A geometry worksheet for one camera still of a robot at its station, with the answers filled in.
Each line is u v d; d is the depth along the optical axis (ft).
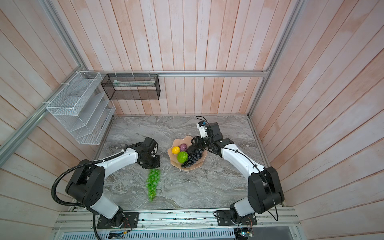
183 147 3.10
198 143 2.45
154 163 2.65
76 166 1.44
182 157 2.92
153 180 2.74
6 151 1.67
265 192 1.41
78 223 2.44
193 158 2.94
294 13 2.30
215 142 2.15
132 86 3.43
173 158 3.02
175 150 3.04
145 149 2.34
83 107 2.39
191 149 3.10
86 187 1.47
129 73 3.18
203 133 2.51
